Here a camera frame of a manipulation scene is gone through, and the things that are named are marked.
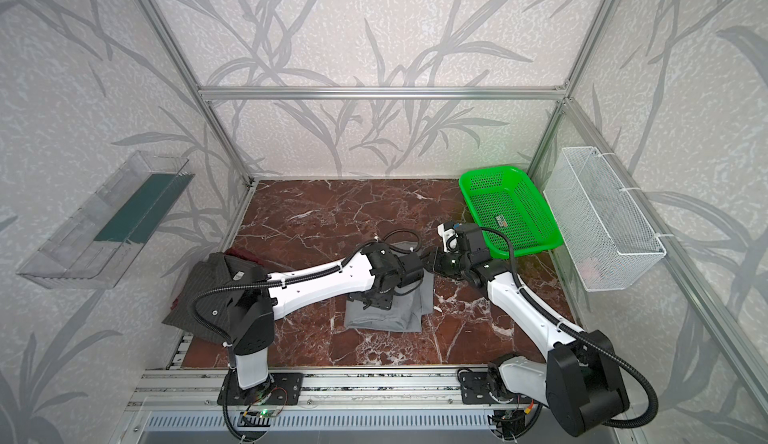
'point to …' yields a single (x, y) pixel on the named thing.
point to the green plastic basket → (505, 198)
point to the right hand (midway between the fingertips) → (419, 251)
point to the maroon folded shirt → (243, 253)
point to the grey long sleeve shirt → (407, 308)
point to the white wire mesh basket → (610, 243)
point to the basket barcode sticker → (501, 221)
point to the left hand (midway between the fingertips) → (376, 294)
